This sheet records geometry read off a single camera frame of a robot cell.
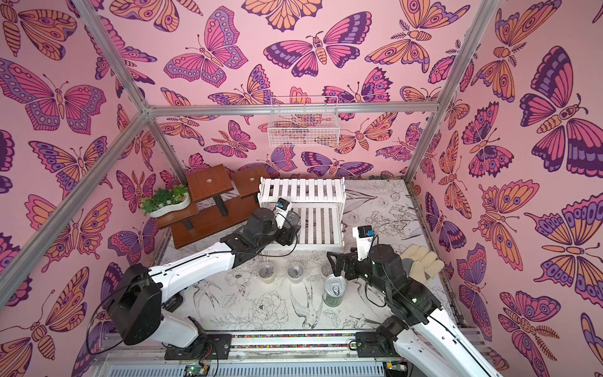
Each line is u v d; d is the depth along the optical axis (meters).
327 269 0.85
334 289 0.74
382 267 0.52
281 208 0.71
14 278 0.51
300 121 0.95
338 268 0.62
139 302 0.42
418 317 0.46
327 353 0.73
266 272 0.84
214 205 1.08
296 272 0.85
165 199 0.85
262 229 0.64
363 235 0.60
